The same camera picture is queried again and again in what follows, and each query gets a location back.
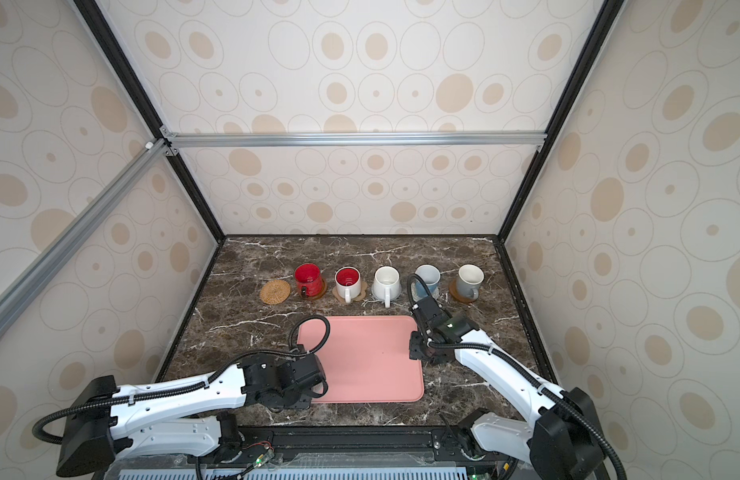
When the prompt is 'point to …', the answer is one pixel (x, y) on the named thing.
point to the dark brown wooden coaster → (317, 296)
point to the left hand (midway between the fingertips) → (314, 401)
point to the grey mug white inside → (469, 279)
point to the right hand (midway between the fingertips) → (419, 349)
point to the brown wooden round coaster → (454, 293)
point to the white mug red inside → (348, 282)
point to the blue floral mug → (431, 276)
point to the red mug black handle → (309, 280)
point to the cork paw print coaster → (363, 287)
